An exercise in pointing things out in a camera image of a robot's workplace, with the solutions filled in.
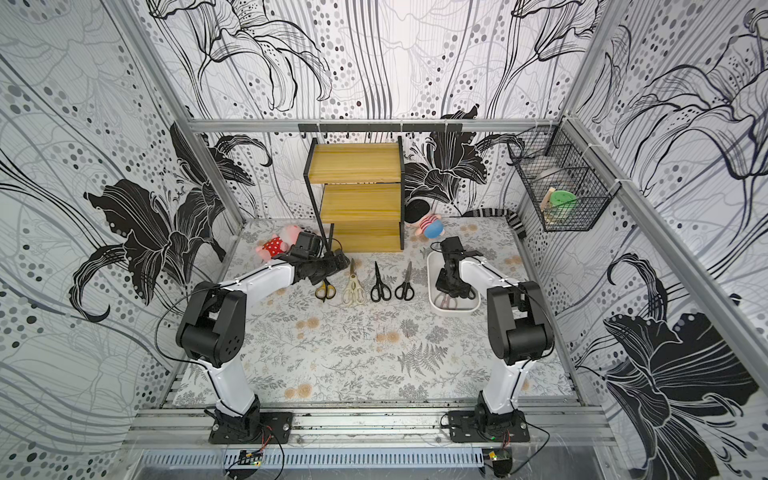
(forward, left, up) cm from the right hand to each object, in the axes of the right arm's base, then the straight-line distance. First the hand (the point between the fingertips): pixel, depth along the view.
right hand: (452, 284), depth 98 cm
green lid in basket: (+7, -27, +30) cm, 41 cm away
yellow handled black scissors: (-2, +42, 0) cm, 42 cm away
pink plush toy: (+14, +61, +5) cm, 62 cm away
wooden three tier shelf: (+30, +31, +17) cm, 46 cm away
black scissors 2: (-1, +16, -1) cm, 16 cm away
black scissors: (-1, +24, -1) cm, 24 cm away
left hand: (+3, +36, +5) cm, 37 cm away
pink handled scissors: (-5, +3, -2) cm, 6 cm away
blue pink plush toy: (+24, +5, +3) cm, 25 cm away
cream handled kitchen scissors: (-2, +33, -1) cm, 33 cm away
